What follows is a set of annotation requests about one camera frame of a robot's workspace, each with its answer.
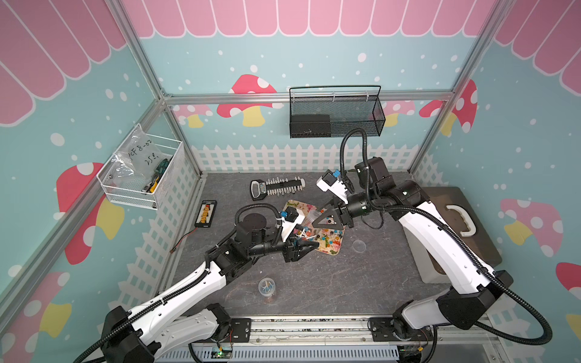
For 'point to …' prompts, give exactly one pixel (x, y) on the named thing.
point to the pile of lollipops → (330, 241)
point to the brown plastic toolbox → (449, 205)
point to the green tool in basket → (160, 171)
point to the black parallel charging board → (206, 214)
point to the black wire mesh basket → (327, 111)
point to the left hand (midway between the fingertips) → (283, 222)
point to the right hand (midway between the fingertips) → (317, 282)
